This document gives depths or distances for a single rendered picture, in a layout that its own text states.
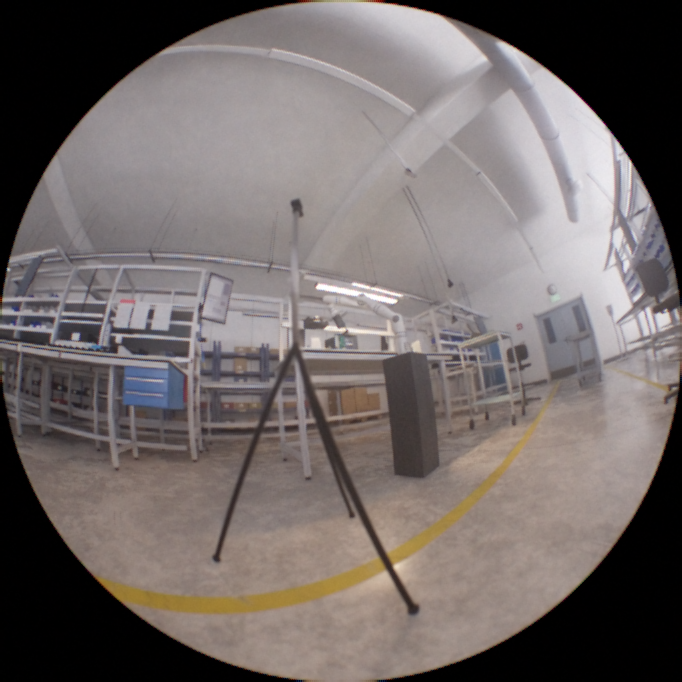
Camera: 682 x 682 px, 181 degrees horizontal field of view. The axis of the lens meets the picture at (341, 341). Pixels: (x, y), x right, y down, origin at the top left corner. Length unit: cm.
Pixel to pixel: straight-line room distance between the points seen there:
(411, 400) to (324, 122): 332
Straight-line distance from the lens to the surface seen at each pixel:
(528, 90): 347
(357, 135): 345
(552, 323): 771
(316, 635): 66
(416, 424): 143
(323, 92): 325
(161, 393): 182
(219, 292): 243
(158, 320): 265
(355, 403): 562
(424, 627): 66
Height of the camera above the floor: 57
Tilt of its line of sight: 16 degrees up
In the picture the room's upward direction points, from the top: 6 degrees counter-clockwise
